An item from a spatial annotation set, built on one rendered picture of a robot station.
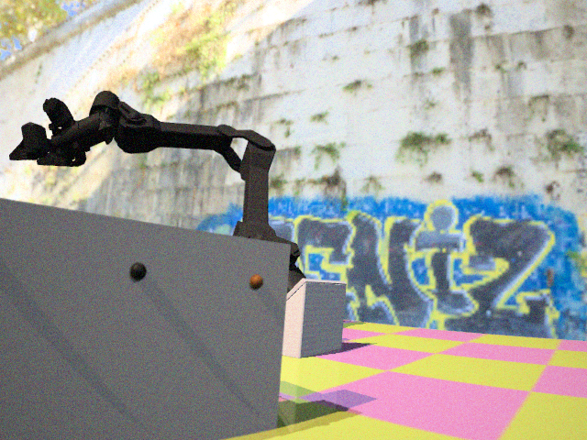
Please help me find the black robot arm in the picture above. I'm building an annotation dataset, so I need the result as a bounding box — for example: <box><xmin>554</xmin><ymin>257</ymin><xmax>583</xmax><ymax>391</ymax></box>
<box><xmin>43</xmin><ymin>91</ymin><xmax>305</xmax><ymax>293</ymax></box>

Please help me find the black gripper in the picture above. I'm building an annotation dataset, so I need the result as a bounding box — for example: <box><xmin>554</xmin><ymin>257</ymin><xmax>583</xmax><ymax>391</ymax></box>
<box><xmin>9</xmin><ymin>119</ymin><xmax>91</xmax><ymax>168</ymax></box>

